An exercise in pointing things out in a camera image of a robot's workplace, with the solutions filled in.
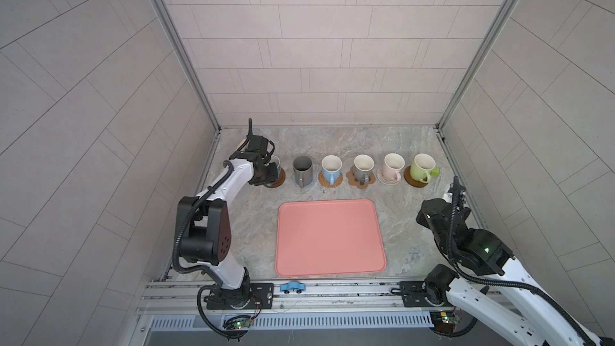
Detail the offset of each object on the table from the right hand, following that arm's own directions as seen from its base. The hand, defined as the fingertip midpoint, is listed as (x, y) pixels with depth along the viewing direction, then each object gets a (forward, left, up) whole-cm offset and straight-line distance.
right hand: (420, 205), depth 74 cm
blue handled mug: (+17, +46, +7) cm, 49 cm away
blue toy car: (-17, +41, -12) cm, 46 cm away
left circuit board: (-25, +56, -12) cm, 62 cm away
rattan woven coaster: (+20, +30, -13) cm, 38 cm away
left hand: (+20, +48, -7) cm, 52 cm away
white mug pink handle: (+22, +1, -7) cm, 24 cm away
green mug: (+18, -9, -6) cm, 21 cm away
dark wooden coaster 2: (+18, -6, -14) cm, 24 cm away
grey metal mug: (+19, +37, -4) cm, 42 cm away
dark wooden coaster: (+21, +47, -12) cm, 53 cm away
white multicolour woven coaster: (+18, +3, -15) cm, 23 cm away
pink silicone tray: (-3, +29, -14) cm, 32 cm away
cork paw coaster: (+18, +15, -14) cm, 27 cm away
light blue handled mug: (+22, +26, -7) cm, 34 cm away
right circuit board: (-28, -2, -17) cm, 33 cm away
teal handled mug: (+22, +13, -8) cm, 27 cm away
